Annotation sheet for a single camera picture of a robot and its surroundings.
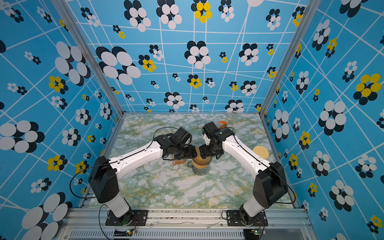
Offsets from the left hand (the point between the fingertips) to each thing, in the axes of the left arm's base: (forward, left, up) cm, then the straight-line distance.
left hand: (195, 155), depth 81 cm
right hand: (+2, -7, -1) cm, 7 cm away
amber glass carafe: (+3, +13, -14) cm, 19 cm away
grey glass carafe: (-5, -2, -10) cm, 11 cm away
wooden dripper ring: (-6, -2, -1) cm, 7 cm away
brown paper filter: (-5, -1, +2) cm, 6 cm away
